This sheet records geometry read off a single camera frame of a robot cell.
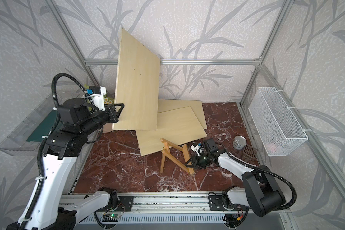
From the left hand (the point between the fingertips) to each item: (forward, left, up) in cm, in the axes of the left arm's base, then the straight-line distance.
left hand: (123, 105), depth 59 cm
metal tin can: (+4, -62, -37) cm, 73 cm away
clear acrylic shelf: (-13, +43, -10) cm, 46 cm away
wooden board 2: (+39, -38, -42) cm, 69 cm away
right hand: (-12, -28, -38) cm, 49 cm away
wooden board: (+19, -24, -40) cm, 50 cm away
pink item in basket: (-8, -71, -21) cm, 74 cm away
